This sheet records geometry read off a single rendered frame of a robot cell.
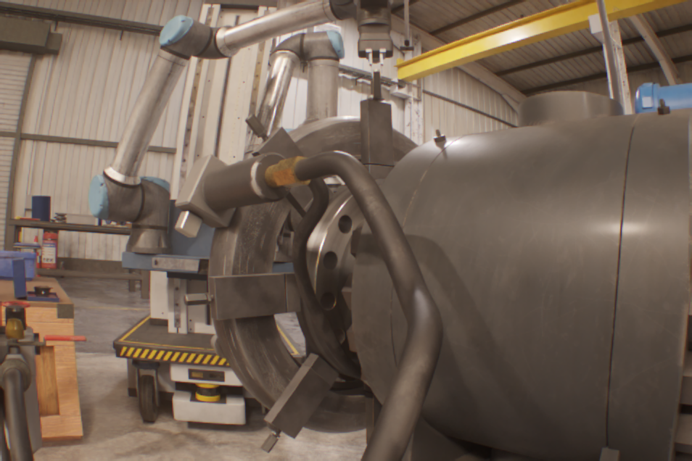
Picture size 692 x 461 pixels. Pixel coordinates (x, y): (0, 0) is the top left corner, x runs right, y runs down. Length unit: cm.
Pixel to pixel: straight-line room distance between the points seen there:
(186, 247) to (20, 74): 832
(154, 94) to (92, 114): 803
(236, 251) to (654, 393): 74
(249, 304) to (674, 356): 71
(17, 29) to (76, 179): 331
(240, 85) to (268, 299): 127
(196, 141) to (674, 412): 183
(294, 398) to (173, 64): 104
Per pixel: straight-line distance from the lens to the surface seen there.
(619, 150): 58
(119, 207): 161
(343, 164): 57
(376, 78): 98
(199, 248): 181
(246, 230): 91
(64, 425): 153
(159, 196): 170
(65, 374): 147
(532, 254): 55
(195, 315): 192
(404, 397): 35
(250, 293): 88
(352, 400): 112
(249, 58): 207
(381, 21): 102
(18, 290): 144
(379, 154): 109
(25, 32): 973
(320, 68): 168
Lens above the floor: 65
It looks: 3 degrees up
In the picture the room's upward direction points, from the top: 2 degrees clockwise
